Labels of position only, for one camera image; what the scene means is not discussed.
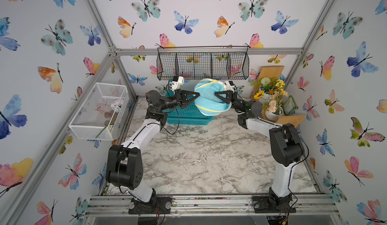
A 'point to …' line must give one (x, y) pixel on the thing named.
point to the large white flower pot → (266, 97)
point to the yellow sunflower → (259, 95)
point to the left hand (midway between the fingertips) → (199, 96)
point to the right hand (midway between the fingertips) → (215, 99)
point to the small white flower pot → (275, 110)
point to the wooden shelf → (273, 71)
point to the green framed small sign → (289, 105)
